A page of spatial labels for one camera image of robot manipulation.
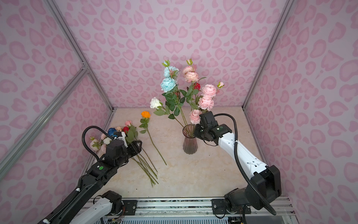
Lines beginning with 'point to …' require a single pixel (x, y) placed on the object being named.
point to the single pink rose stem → (128, 123)
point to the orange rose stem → (145, 115)
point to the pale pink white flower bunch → (100, 145)
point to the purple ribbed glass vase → (189, 143)
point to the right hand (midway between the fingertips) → (195, 131)
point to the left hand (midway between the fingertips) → (139, 141)
